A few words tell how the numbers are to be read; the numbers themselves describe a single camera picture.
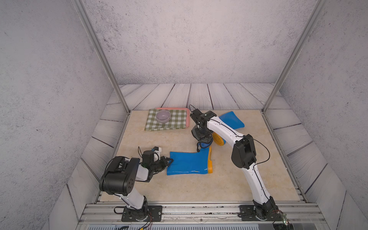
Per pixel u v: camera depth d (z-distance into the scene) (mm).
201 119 709
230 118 1173
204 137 867
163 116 1124
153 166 784
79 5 694
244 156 581
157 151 882
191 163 890
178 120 1147
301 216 739
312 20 745
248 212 726
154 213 728
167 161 869
